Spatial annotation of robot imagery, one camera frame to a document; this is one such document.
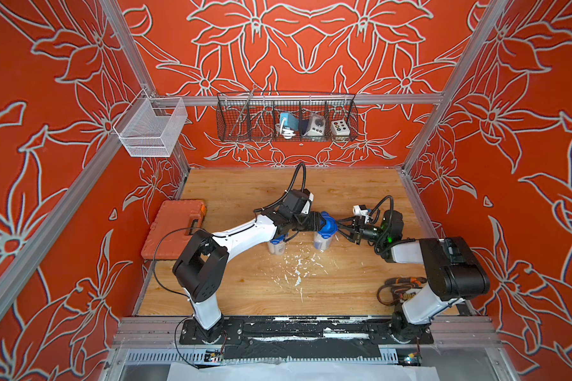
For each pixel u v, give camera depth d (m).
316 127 0.91
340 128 0.94
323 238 0.81
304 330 0.74
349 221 0.80
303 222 0.71
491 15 0.71
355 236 0.79
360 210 0.85
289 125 0.88
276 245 0.83
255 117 1.01
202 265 0.47
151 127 0.94
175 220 0.95
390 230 0.71
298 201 0.67
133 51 0.79
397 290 0.78
